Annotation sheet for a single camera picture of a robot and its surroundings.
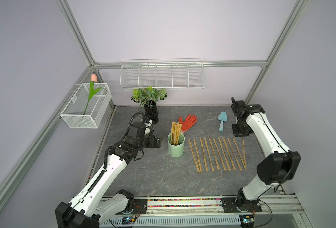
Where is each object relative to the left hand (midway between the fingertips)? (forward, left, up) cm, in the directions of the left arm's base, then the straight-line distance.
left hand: (154, 137), depth 76 cm
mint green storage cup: (-1, -12, -16) cm, 20 cm away
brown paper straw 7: (-2, -45, -22) cm, 51 cm away
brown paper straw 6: (-3, -42, -21) cm, 47 cm away
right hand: (+1, -50, -2) cm, 50 cm away
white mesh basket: (+11, +41, +11) cm, 44 cm away
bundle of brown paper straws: (+6, -12, -6) cm, 15 cm away
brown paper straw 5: (-3, -38, -21) cm, 44 cm away
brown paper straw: (-11, -24, -22) cm, 35 cm away
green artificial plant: (+33, +8, +1) cm, 34 cm away
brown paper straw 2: (-4, -26, -22) cm, 34 cm away
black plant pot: (+28, +4, -9) cm, 29 cm away
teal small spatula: (+28, -51, -21) cm, 62 cm away
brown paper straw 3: (-12, -34, -22) cm, 42 cm away
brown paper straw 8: (-3, -49, -22) cm, 54 cm away
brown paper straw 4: (-1, -35, -22) cm, 42 cm away
